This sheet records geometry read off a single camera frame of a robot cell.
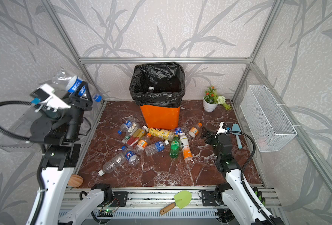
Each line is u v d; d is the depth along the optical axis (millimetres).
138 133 938
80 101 446
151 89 994
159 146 886
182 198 738
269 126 614
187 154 861
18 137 338
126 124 995
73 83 480
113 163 818
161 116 959
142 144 888
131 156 841
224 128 674
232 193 607
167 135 912
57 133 361
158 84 980
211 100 1083
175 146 874
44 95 406
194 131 961
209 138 704
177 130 968
